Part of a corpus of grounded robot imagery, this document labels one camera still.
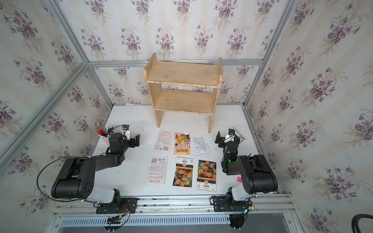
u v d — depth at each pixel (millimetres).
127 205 730
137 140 860
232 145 704
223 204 732
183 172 839
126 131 797
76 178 441
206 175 838
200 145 956
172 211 723
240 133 995
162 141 981
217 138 824
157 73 768
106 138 881
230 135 754
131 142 842
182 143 957
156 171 855
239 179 814
